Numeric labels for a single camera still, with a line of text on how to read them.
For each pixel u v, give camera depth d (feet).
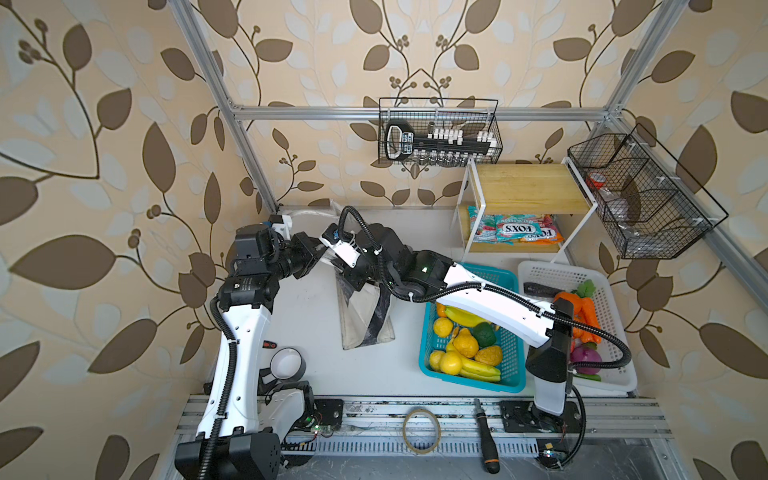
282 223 2.15
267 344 2.78
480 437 2.34
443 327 2.78
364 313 2.53
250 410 1.29
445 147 2.72
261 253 1.74
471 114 2.99
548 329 1.44
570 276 2.99
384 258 1.61
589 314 2.82
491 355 2.64
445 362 2.49
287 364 2.70
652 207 2.38
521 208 2.49
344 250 1.84
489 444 2.27
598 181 2.64
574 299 2.93
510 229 2.85
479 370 2.51
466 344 2.64
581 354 2.58
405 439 2.24
